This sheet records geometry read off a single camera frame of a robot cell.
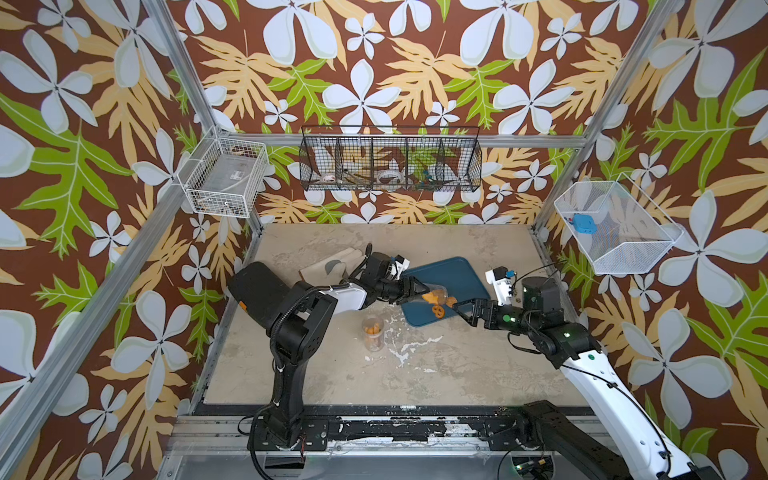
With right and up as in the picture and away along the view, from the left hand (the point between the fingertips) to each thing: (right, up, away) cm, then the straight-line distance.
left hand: (427, 289), depth 91 cm
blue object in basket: (+46, +20, -4) cm, 50 cm away
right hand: (+6, -3, -17) cm, 18 cm away
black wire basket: (-11, +43, +7) cm, 45 cm away
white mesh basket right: (+52, +18, -8) cm, 56 cm away
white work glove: (-32, +5, +16) cm, 36 cm away
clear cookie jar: (+4, -2, +3) cm, 5 cm away
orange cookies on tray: (+4, -8, +5) cm, 10 cm away
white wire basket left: (-61, +33, -4) cm, 69 cm away
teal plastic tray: (+13, +3, +15) cm, 20 cm away
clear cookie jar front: (-16, -12, -8) cm, 21 cm away
